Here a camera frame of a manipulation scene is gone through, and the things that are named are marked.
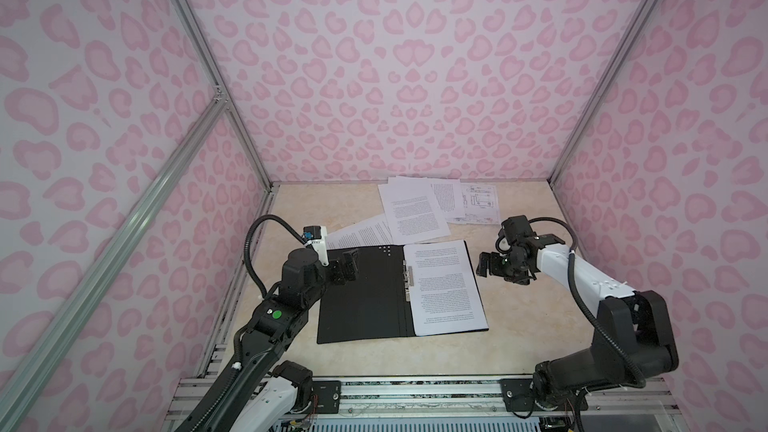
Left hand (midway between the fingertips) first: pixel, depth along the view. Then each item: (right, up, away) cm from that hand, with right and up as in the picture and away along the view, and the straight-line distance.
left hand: (345, 248), depth 75 cm
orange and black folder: (+6, -19, +14) cm, 24 cm away
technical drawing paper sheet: (+45, +11, +39) cm, 60 cm away
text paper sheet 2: (+34, +15, +44) cm, 58 cm away
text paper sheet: (+27, -17, +16) cm, 36 cm away
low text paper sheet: (+5, +1, +32) cm, 32 cm away
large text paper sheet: (+19, +10, +36) cm, 42 cm away
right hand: (+40, -8, +13) cm, 43 cm away
